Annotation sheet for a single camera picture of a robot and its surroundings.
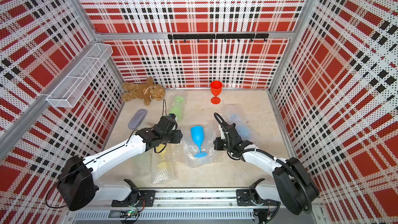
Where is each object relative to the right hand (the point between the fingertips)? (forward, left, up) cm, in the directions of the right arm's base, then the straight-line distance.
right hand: (216, 142), depth 87 cm
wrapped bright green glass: (+25, +26, 0) cm, 36 cm away
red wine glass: (+35, -1, +9) cm, 36 cm away
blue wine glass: (+5, +10, 0) cm, 12 cm away
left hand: (+2, +20, +5) cm, 20 cm away
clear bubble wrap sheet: (-6, +21, -2) cm, 22 cm away
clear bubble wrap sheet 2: (-2, +15, -3) cm, 15 cm away
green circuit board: (-33, +40, -4) cm, 52 cm away
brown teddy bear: (+39, +49, +1) cm, 62 cm away
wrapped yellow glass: (-16, +27, +2) cm, 31 cm away
